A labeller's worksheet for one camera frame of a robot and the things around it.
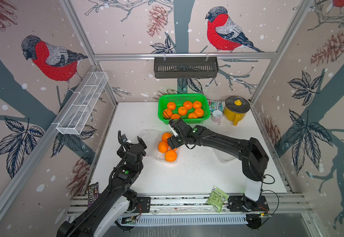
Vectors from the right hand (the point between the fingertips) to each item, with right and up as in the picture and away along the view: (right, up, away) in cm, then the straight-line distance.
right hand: (173, 138), depth 86 cm
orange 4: (-5, +1, +7) cm, 9 cm away
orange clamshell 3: (-2, -11, +1) cm, 11 cm away
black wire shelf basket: (+9, +48, +18) cm, 52 cm away
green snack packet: (+33, +22, +29) cm, 49 cm away
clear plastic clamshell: (-11, -4, +7) cm, 14 cm away
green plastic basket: (+4, +27, +36) cm, 45 cm away
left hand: (-22, +1, -6) cm, 23 cm away
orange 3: (+19, +16, +24) cm, 34 cm away
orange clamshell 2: (+14, +14, +18) cm, 26 cm away
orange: (-2, +21, +28) cm, 35 cm away
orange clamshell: (+1, +13, +21) cm, 24 cm away
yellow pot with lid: (+44, +19, +16) cm, 51 cm away
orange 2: (+18, +23, +28) cm, 40 cm away
